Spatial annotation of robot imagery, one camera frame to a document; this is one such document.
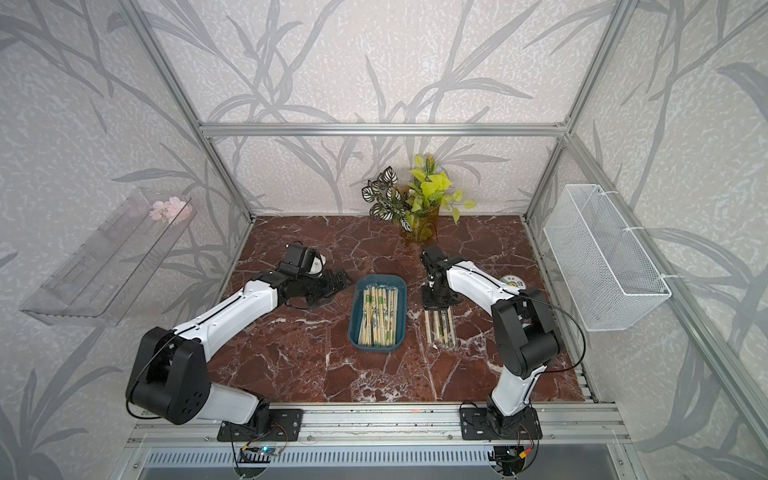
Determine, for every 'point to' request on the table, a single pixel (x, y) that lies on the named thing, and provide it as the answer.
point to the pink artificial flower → (174, 210)
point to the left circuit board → (269, 451)
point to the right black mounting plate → (480, 423)
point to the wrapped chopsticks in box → (380, 307)
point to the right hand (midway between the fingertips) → (432, 304)
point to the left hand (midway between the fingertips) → (346, 288)
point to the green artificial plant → (416, 201)
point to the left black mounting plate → (284, 425)
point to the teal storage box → (386, 280)
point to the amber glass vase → (423, 223)
